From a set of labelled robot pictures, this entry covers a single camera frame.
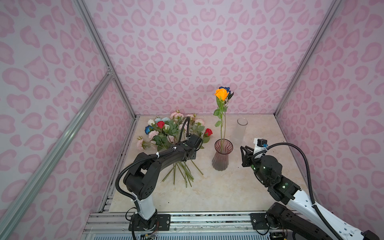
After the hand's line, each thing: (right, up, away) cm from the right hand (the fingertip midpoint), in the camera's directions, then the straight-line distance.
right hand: (242, 146), depth 73 cm
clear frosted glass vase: (+5, +6, +22) cm, 24 cm away
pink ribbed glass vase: (-8, -2, +9) cm, 12 cm away
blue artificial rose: (-5, +27, +6) cm, 28 cm away
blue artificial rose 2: (-57, +8, +34) cm, 67 cm away
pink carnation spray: (-34, +10, +32) cm, 48 cm away
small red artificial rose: (-15, +5, +31) cm, 35 cm away
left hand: (-27, -5, +20) cm, 34 cm away
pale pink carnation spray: (-59, -1, +24) cm, 64 cm away
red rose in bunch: (-47, +12, +30) cm, 57 cm away
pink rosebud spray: (-23, +11, +40) cm, 47 cm away
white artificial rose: (-55, +14, +33) cm, 66 cm away
